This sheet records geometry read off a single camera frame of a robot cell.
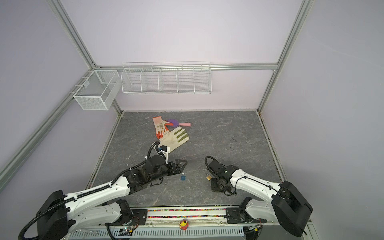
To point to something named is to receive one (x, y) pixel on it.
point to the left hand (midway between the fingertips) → (181, 165)
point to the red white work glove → (161, 128)
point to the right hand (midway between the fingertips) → (216, 189)
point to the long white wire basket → (166, 77)
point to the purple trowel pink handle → (175, 123)
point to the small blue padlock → (183, 177)
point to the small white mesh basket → (99, 90)
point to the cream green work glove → (174, 138)
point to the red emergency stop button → (183, 224)
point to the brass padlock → (208, 177)
